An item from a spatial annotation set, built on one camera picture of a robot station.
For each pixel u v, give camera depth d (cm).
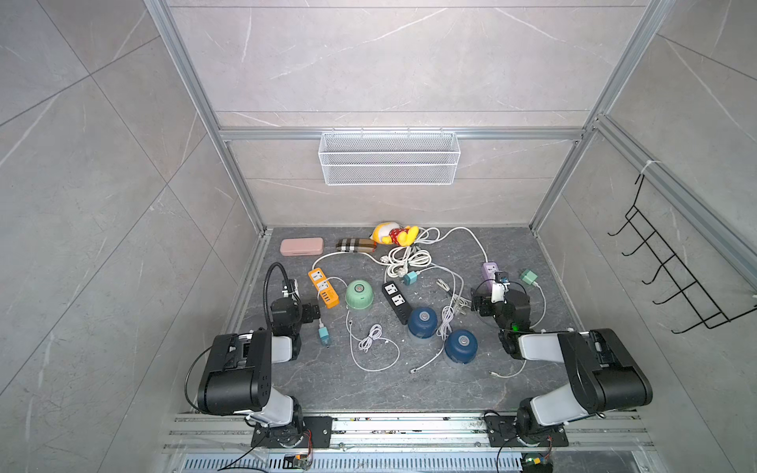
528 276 104
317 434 73
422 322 82
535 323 92
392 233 106
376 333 89
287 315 71
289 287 80
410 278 101
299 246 112
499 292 81
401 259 105
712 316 58
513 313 71
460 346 78
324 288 99
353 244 110
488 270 104
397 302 95
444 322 92
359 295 88
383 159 101
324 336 87
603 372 45
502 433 73
